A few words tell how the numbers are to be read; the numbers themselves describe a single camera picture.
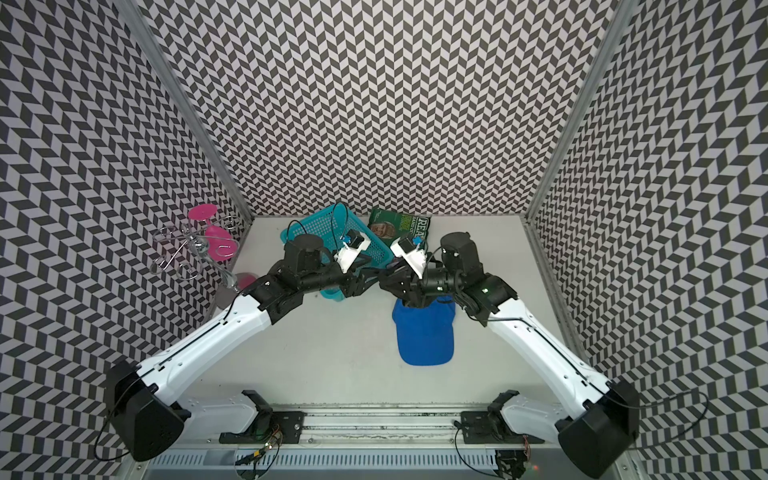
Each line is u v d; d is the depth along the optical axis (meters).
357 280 0.62
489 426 0.66
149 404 0.38
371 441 0.72
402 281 0.61
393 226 1.13
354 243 0.60
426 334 0.87
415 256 0.59
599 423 0.37
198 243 0.75
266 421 0.65
